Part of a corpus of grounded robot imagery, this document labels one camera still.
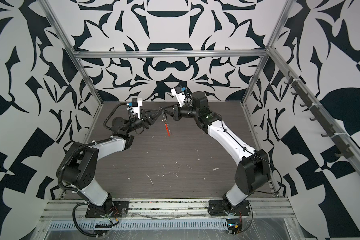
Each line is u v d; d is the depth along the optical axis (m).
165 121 0.73
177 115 0.65
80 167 0.47
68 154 0.44
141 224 0.65
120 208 0.74
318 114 0.55
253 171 0.44
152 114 0.73
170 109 0.68
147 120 0.70
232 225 0.72
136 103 0.66
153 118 0.73
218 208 0.74
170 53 0.94
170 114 0.70
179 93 0.65
